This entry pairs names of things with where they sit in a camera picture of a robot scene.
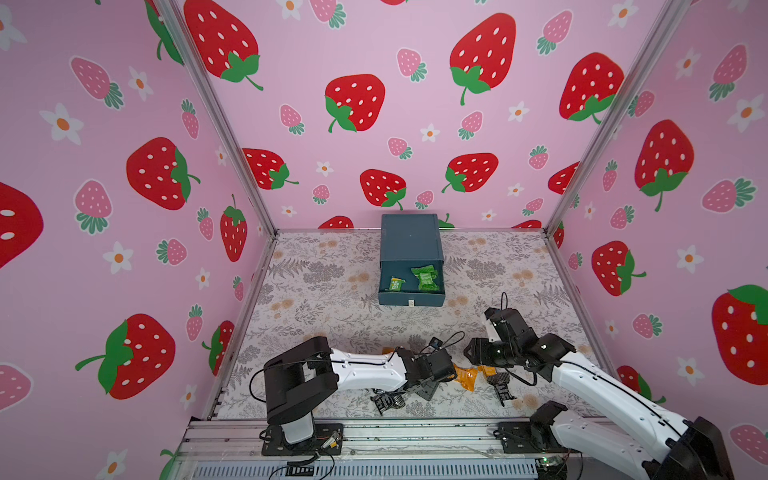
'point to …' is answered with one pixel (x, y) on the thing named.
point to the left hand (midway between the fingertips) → (427, 381)
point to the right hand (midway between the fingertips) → (476, 351)
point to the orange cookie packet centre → (466, 377)
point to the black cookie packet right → (500, 382)
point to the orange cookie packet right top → (489, 371)
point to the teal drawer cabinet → (406, 242)
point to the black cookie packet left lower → (388, 400)
